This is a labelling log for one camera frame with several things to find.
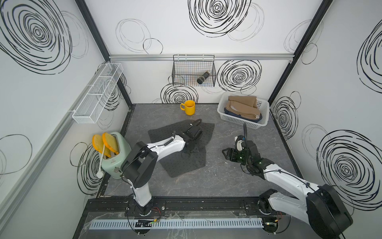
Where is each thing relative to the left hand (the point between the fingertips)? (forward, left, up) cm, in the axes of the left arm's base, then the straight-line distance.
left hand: (194, 148), depth 91 cm
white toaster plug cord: (-20, +46, +8) cm, 51 cm away
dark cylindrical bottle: (+35, -6, +29) cm, 46 cm away
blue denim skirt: (+21, -42, +4) cm, 47 cm away
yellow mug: (+31, +4, +4) cm, 32 cm away
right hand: (-4, -19, +4) cm, 20 cm away
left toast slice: (-8, +48, +17) cm, 52 cm away
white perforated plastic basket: (+35, -52, +4) cm, 63 cm away
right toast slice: (-4, +46, +11) cm, 47 cm away
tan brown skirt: (+33, -36, +6) cm, 49 cm away
